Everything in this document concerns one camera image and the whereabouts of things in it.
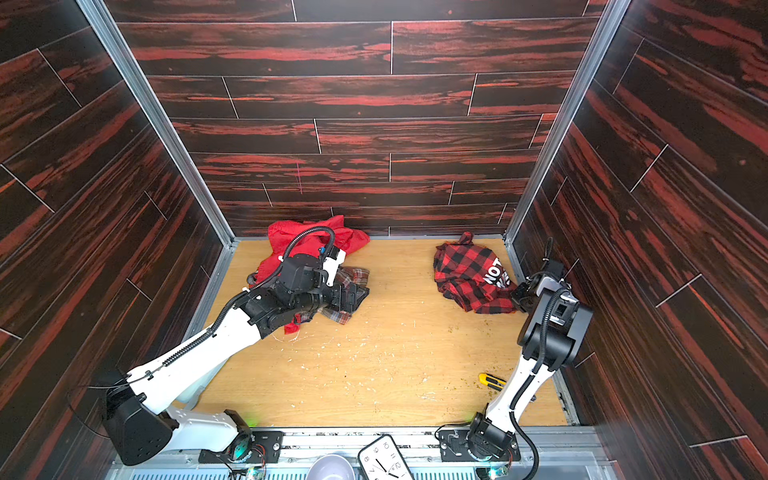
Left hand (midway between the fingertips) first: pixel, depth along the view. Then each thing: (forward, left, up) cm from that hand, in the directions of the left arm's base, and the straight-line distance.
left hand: (359, 288), depth 74 cm
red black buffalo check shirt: (+18, -36, -17) cm, 44 cm away
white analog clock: (-34, -6, -23) cm, 41 cm away
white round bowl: (-35, +5, -22) cm, 42 cm away
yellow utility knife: (-14, -37, -24) cm, 47 cm away
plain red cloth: (+33, +29, -16) cm, 47 cm away
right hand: (+12, -54, -24) cm, 60 cm away
